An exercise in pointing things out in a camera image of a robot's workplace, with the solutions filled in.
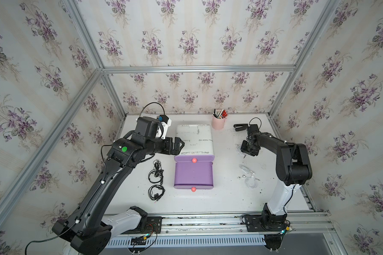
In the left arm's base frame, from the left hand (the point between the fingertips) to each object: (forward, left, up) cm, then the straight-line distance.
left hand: (178, 143), depth 66 cm
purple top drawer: (0, -7, -12) cm, 14 cm away
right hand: (+15, -42, -30) cm, 54 cm away
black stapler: (+33, -41, -27) cm, 59 cm away
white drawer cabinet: (+9, -9, -9) cm, 16 cm away
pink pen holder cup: (+34, -24, -20) cm, 47 cm away
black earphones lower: (-9, +13, -32) cm, 36 cm away
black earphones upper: (-1, +14, -30) cm, 33 cm away
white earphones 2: (-5, -39, -31) cm, 50 cm away
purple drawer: (-4, -7, -24) cm, 26 cm away
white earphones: (+12, -39, -30) cm, 51 cm away
